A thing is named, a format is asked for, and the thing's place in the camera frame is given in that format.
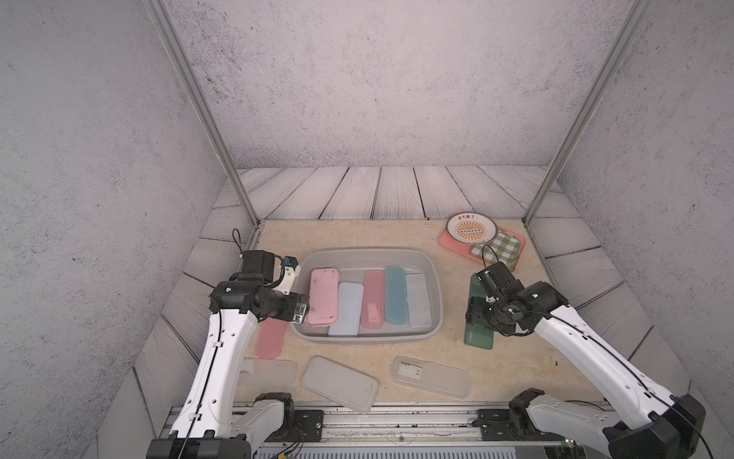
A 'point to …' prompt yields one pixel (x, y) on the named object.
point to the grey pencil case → (339, 384)
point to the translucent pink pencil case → (373, 305)
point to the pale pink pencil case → (323, 296)
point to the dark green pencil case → (475, 335)
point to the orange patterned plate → (471, 228)
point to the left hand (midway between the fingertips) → (296, 303)
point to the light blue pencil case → (350, 299)
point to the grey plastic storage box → (352, 264)
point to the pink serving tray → (464, 250)
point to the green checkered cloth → (504, 248)
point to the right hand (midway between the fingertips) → (477, 318)
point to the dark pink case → (270, 338)
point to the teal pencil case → (396, 295)
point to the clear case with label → (429, 378)
